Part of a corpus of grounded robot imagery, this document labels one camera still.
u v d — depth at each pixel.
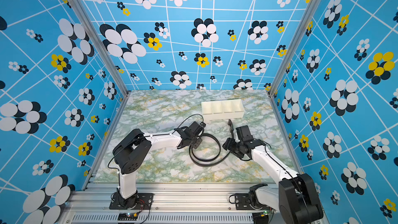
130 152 0.50
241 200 0.73
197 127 0.74
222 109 1.10
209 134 0.94
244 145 0.64
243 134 0.68
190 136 0.73
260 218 0.71
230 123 1.01
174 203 0.74
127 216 0.72
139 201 0.72
